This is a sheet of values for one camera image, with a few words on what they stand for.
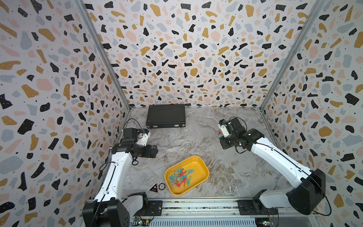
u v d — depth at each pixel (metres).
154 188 0.80
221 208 0.76
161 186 0.81
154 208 0.74
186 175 0.85
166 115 1.12
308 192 0.39
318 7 0.71
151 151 0.73
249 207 0.73
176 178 0.84
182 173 0.85
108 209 0.38
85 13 0.71
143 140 0.73
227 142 0.72
